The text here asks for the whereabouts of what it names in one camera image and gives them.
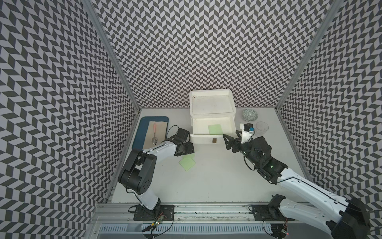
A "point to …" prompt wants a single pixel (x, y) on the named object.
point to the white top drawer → (199, 133)
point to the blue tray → (139, 139)
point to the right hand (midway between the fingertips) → (229, 135)
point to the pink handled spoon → (154, 140)
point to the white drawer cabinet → (212, 108)
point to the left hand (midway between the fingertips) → (188, 150)
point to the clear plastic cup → (261, 127)
